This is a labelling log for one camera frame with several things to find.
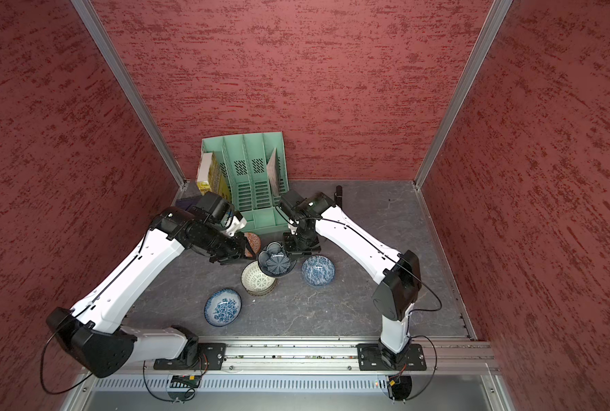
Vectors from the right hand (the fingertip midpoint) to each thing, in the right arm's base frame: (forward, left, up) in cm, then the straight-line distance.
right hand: (293, 263), depth 74 cm
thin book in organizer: (+43, +10, -3) cm, 44 cm away
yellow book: (+28, +29, +9) cm, 41 cm away
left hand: (-2, +12, +4) cm, 13 cm away
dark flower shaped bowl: (+1, +6, -2) cm, 6 cm away
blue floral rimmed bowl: (-7, +25, -17) cm, 31 cm away
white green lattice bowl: (0, +14, -14) cm, 20 cm away
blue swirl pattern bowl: (+5, -7, -18) cm, 20 cm away
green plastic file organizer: (+52, +25, -4) cm, 58 cm away
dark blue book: (+40, +52, -18) cm, 68 cm away
